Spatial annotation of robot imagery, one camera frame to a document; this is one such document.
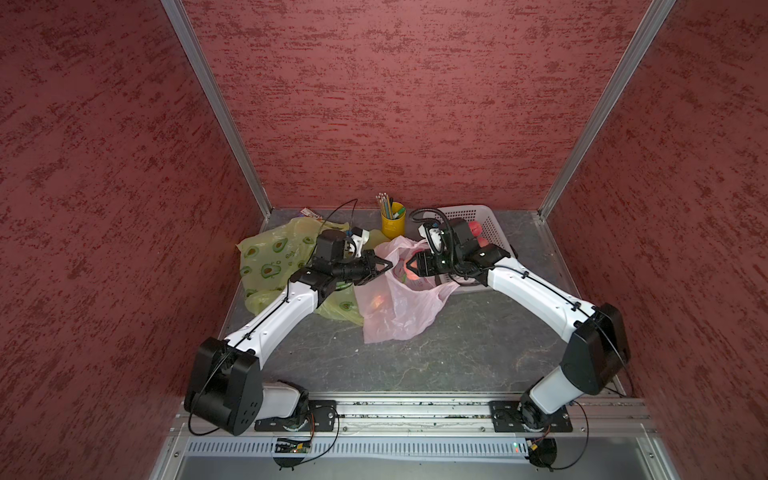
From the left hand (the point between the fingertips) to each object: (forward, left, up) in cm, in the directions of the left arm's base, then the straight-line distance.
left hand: (391, 270), depth 78 cm
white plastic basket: (+26, -37, -15) cm, 47 cm away
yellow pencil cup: (+29, 0, -16) cm, 33 cm away
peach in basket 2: (+29, -32, -17) cm, 46 cm away
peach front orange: (-2, +5, -14) cm, 15 cm away
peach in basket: (0, -5, -2) cm, 5 cm away
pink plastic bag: (-6, -1, -7) cm, 10 cm away
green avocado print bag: (+17, +43, -17) cm, 50 cm away
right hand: (+2, -6, -4) cm, 8 cm away
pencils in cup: (+31, +2, -7) cm, 32 cm away
